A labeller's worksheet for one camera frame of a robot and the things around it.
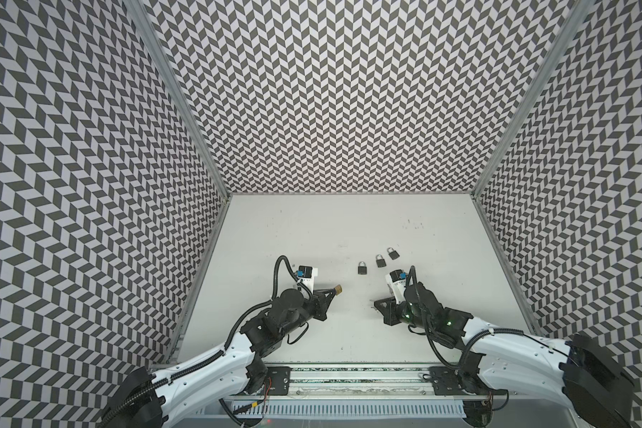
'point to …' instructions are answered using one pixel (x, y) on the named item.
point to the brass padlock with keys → (338, 289)
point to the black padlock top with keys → (394, 254)
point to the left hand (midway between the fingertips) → (335, 294)
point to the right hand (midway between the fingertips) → (375, 312)
